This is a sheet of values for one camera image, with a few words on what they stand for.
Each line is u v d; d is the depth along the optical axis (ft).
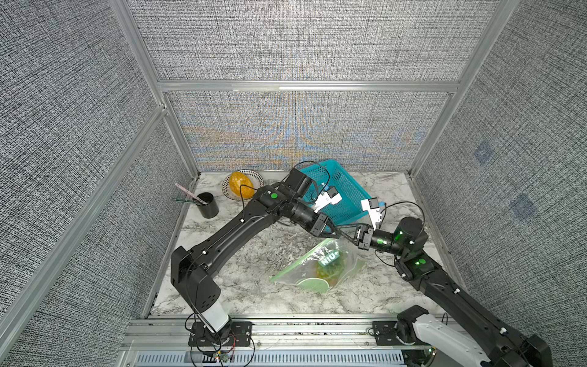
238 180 3.50
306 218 1.98
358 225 2.13
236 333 2.42
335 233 2.13
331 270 2.23
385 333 2.37
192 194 3.15
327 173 3.72
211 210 3.32
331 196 2.05
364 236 1.99
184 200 3.03
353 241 2.12
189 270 1.35
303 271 2.84
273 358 2.30
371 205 2.09
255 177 3.82
